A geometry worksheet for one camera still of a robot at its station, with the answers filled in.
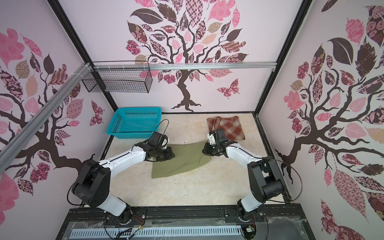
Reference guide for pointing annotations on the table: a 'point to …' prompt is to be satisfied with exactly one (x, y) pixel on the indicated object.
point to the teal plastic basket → (135, 123)
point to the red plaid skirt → (231, 126)
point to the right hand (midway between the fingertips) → (203, 148)
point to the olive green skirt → (187, 155)
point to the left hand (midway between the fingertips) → (174, 157)
